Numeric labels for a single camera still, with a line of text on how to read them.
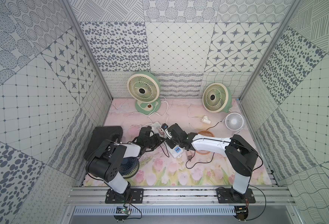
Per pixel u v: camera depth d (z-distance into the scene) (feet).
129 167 2.45
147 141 2.55
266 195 2.53
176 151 2.89
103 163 1.54
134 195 2.41
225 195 2.44
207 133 2.75
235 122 3.14
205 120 3.40
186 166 2.68
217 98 3.35
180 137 2.26
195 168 2.76
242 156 1.56
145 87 3.03
